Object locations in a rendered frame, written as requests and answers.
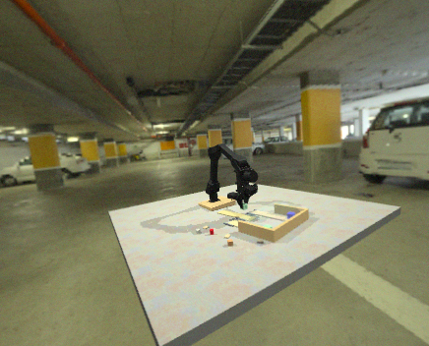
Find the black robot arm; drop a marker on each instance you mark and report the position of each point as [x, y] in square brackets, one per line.
[243, 170]

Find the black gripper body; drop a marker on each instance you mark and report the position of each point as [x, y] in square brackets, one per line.
[235, 196]

